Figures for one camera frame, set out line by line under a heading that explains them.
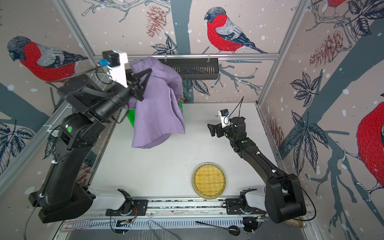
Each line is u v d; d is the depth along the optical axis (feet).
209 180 2.67
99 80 1.25
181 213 2.39
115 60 1.13
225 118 2.29
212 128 2.47
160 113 1.72
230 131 2.33
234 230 2.20
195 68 3.12
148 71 1.48
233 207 2.35
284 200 1.32
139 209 2.40
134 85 1.29
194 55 3.03
